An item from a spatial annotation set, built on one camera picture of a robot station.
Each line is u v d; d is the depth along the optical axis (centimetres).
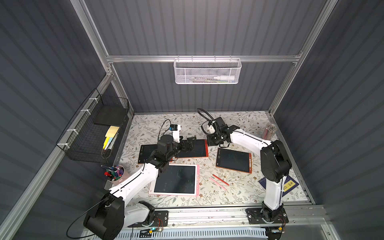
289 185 83
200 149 99
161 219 73
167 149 62
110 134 73
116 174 75
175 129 71
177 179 102
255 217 74
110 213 40
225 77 91
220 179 87
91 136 72
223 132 71
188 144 72
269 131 87
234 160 94
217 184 85
